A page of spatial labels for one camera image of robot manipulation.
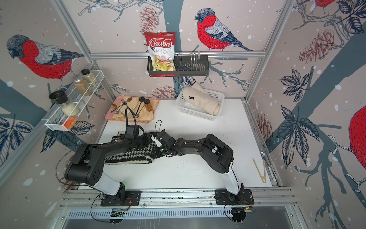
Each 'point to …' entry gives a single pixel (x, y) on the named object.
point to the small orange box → (69, 122)
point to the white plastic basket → (182, 105)
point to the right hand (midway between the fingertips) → (151, 154)
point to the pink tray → (108, 111)
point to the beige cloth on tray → (136, 109)
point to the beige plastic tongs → (263, 178)
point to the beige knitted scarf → (197, 95)
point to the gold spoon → (115, 106)
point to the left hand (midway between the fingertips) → (155, 136)
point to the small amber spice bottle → (147, 105)
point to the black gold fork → (124, 102)
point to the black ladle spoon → (141, 99)
